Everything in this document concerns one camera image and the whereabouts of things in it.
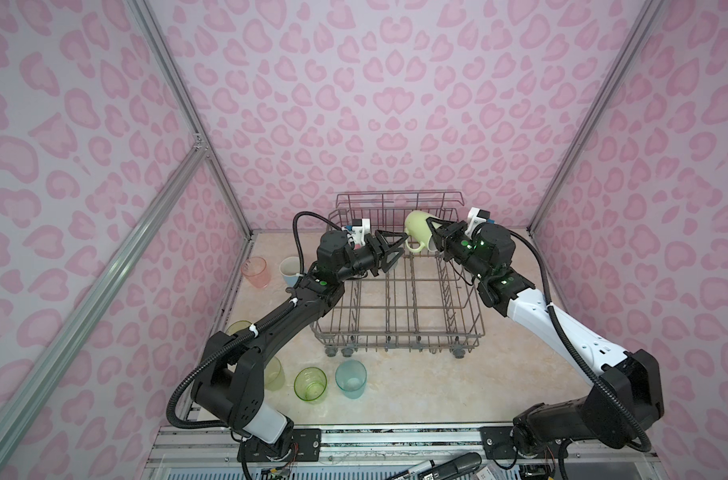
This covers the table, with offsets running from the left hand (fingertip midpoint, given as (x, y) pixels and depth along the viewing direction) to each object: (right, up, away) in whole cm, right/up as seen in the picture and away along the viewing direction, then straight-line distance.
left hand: (410, 238), depth 70 cm
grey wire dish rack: (+9, -20, +30) cm, 37 cm away
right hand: (+4, +5, +1) cm, 7 cm away
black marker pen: (+7, -52, -3) cm, 52 cm away
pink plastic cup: (-13, -2, +2) cm, 13 cm away
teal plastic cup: (-15, -38, +13) cm, 42 cm away
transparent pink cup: (-50, -10, +36) cm, 63 cm away
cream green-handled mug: (+3, +2, +5) cm, 6 cm away
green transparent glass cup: (-26, -39, +12) cm, 49 cm away
